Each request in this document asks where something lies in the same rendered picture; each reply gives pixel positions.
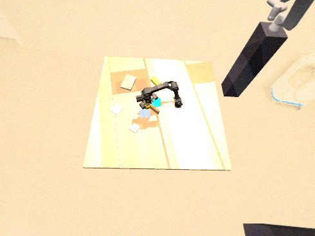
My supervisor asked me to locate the yellow flat block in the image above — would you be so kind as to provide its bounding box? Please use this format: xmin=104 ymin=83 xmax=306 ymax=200
xmin=151 ymin=76 xmax=162 ymax=86

